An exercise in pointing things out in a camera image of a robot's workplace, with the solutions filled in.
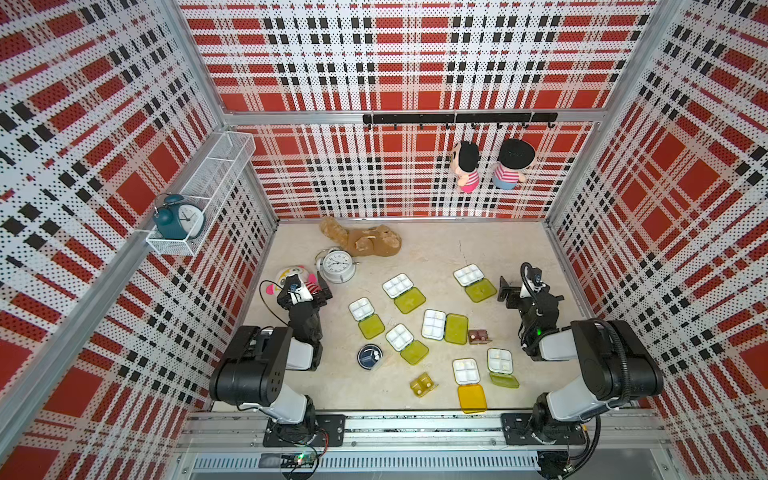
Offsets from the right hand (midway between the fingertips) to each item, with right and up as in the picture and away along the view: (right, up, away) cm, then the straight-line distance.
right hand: (519, 276), depth 92 cm
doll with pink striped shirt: (-17, +37, +1) cm, 41 cm away
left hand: (-65, 0, -3) cm, 65 cm away
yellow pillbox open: (-19, -27, -10) cm, 34 cm away
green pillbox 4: (-26, -15, 0) cm, 30 cm away
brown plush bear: (-45, +11, +10) cm, 48 cm away
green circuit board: (-60, -41, -23) cm, 76 cm away
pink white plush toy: (-68, -1, +5) cm, 68 cm away
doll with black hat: (-2, +38, +1) cm, 38 cm away
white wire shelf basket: (-90, +23, -14) cm, 94 cm away
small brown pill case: (-14, -18, -4) cm, 23 cm away
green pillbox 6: (-9, -25, -8) cm, 28 cm away
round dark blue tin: (-46, -23, -7) cm, 52 cm away
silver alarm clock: (-60, +3, +10) cm, 61 cm away
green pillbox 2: (-36, -7, +6) cm, 37 cm away
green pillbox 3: (-47, -15, +1) cm, 49 cm away
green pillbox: (-11, -5, +9) cm, 15 cm away
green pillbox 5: (-37, -19, -4) cm, 42 cm away
